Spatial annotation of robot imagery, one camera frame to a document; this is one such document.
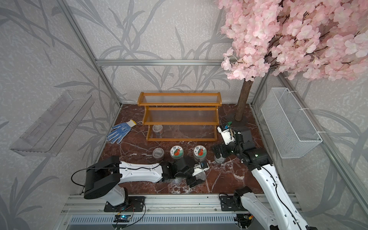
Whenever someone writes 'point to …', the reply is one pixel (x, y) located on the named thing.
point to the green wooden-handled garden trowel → (229, 123)
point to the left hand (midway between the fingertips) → (202, 175)
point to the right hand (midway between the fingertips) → (219, 142)
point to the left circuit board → (121, 218)
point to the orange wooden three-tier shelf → (180, 116)
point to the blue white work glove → (119, 131)
